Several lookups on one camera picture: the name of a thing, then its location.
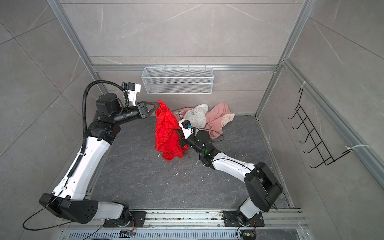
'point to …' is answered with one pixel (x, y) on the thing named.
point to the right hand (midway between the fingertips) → (175, 126)
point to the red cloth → (166, 141)
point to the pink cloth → (218, 115)
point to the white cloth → (197, 116)
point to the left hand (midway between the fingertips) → (159, 102)
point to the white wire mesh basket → (178, 80)
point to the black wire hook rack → (313, 136)
